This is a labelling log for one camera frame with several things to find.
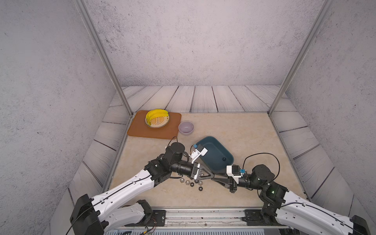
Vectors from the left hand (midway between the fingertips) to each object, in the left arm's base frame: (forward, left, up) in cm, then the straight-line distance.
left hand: (212, 180), depth 60 cm
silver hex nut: (+10, +14, -25) cm, 31 cm away
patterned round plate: (+55, +33, -25) cm, 69 cm away
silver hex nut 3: (+8, +3, -26) cm, 28 cm away
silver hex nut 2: (+9, +11, -26) cm, 29 cm away
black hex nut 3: (+5, +3, -26) cm, 27 cm away
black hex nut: (+9, +6, -26) cm, 28 cm away
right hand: (+2, -1, -1) cm, 3 cm away
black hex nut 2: (+8, +8, -26) cm, 29 cm away
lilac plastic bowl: (+47, +12, -23) cm, 53 cm away
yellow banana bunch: (+60, +35, -20) cm, 73 cm away
